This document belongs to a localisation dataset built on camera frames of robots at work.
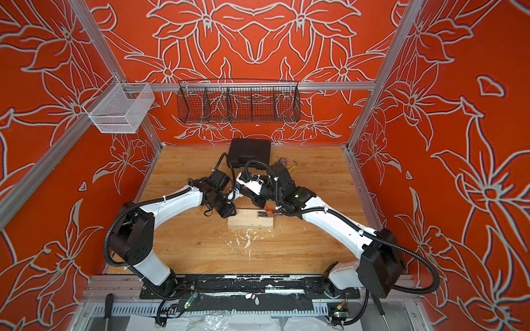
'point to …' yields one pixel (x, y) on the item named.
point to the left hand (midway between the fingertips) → (234, 209)
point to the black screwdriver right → (380, 308)
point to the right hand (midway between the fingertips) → (243, 185)
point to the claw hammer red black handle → (268, 212)
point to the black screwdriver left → (108, 308)
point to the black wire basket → (239, 101)
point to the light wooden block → (248, 218)
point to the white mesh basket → (119, 107)
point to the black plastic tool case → (244, 150)
